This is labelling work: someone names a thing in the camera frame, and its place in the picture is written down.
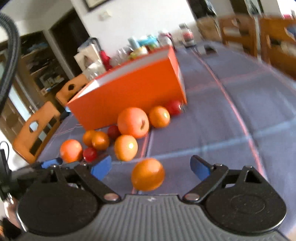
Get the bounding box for large orange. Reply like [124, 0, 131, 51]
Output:
[117, 108, 149, 138]
[60, 139, 83, 163]

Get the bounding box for red cherry tomato front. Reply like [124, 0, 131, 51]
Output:
[83, 147, 98, 163]

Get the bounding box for red cherry tomato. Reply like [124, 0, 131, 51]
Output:
[83, 147, 98, 163]
[107, 125, 121, 140]
[166, 100, 184, 116]

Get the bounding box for small oval tangerine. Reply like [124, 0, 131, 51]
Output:
[114, 135, 138, 162]

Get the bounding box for wooden chair left near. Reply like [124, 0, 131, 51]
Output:
[12, 101, 61, 164]

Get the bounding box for wooden chair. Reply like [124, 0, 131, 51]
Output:
[218, 14, 257, 57]
[12, 101, 61, 164]
[259, 16, 295, 79]
[56, 74, 89, 107]

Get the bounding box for wooden chair left far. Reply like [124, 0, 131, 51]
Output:
[56, 74, 89, 107]

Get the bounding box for wooden shelf cabinet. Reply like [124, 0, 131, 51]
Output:
[18, 31, 69, 112]

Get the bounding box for orange cardboard box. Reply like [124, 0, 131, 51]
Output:
[67, 46, 187, 130]

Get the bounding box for white paper gift bag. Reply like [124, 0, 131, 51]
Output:
[74, 44, 106, 81]

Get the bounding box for red folded umbrella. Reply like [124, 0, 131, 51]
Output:
[99, 50, 112, 71]

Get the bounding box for black smartphone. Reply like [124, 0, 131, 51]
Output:
[197, 45, 217, 56]

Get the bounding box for dark bottle red label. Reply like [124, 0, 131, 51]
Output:
[179, 24, 196, 48]

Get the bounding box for blue grey thermos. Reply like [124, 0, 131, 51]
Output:
[128, 38, 140, 51]

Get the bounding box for wooden chair right near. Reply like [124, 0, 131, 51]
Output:
[259, 16, 295, 79]

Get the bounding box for teal lidded container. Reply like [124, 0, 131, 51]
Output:
[137, 35, 159, 48]

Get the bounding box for brown cardboard parcel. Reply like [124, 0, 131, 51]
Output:
[196, 16, 222, 42]

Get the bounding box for wooden chair right far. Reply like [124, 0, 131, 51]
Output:
[218, 14, 257, 57]

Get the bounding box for framed food picture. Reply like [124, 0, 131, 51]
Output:
[83, 0, 109, 11]

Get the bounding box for black corrugated cable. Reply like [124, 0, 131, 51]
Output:
[0, 12, 22, 107]

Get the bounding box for white wall switch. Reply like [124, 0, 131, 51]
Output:
[99, 10, 112, 21]

